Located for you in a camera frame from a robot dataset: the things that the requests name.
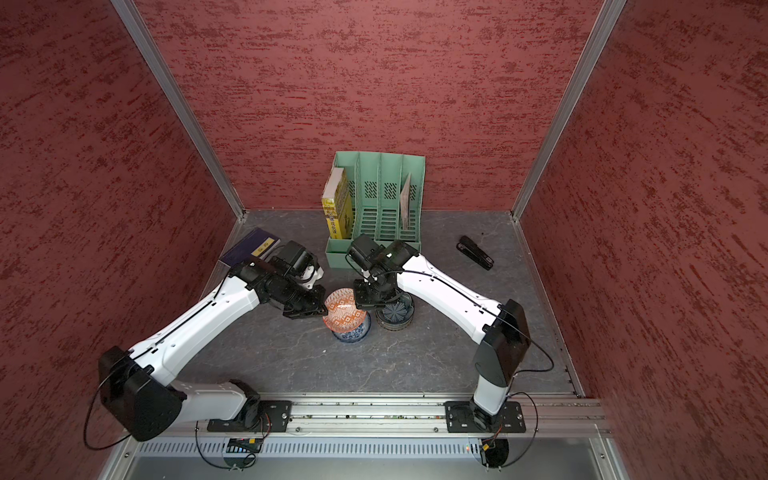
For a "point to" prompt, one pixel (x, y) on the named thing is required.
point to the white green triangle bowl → (395, 327)
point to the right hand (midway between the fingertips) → (364, 313)
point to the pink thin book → (405, 203)
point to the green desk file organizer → (386, 199)
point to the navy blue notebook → (258, 243)
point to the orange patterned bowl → (342, 315)
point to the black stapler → (470, 248)
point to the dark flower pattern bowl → (397, 314)
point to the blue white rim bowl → (357, 334)
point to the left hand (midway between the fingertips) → (323, 319)
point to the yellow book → (338, 203)
